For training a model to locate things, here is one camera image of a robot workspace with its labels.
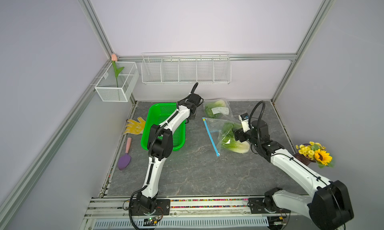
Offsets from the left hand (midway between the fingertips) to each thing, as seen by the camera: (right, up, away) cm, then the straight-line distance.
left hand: (186, 114), depth 98 cm
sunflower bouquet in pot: (+59, -17, -33) cm, 70 cm away
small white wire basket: (-46, +16, -13) cm, 50 cm away
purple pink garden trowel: (-38, -29, -8) cm, 48 cm away
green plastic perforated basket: (-23, 0, +5) cm, 23 cm away
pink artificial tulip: (-42, +26, -8) cm, 50 cm away
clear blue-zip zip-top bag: (+22, -13, -5) cm, 26 cm away
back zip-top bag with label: (+22, +4, +4) cm, 23 cm away
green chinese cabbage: (+25, -15, -12) cm, 32 cm away
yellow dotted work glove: (-37, -9, +6) cm, 39 cm away
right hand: (+31, -6, -14) cm, 35 cm away
